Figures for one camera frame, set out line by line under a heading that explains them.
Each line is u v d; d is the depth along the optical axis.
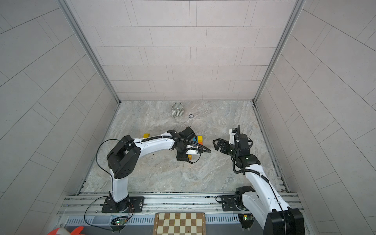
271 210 0.40
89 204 0.71
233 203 0.71
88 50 0.86
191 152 0.77
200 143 0.62
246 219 0.68
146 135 0.94
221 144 0.72
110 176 0.52
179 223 0.64
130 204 0.70
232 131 0.74
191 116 1.08
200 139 0.89
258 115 1.11
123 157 0.48
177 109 1.02
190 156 0.78
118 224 0.65
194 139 0.74
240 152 0.61
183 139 0.61
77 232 0.62
